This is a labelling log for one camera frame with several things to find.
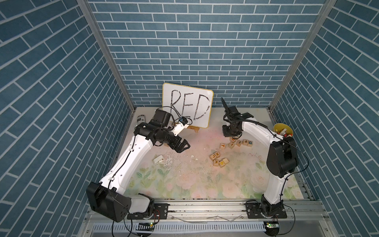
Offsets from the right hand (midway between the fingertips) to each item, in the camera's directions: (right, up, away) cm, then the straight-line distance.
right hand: (226, 134), depth 94 cm
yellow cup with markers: (+36, +2, 0) cm, 36 cm away
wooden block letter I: (+3, -8, +2) cm, 9 cm away
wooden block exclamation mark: (+9, -6, +5) cm, 12 cm away
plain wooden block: (-2, -16, -5) cm, 17 cm away
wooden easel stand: (-20, +3, +10) cm, 22 cm away
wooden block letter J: (-9, -14, -3) cm, 17 cm away
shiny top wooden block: (-4, -18, -6) cm, 19 cm away
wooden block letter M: (-8, -17, -5) cm, 19 cm away
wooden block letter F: (+13, -6, +5) cm, 15 cm away
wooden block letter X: (-7, -13, -3) cm, 15 cm away
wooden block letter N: (+5, -5, +5) cm, 9 cm away
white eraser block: (-43, -15, -5) cm, 46 cm away
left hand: (-25, -2, -20) cm, 32 cm away
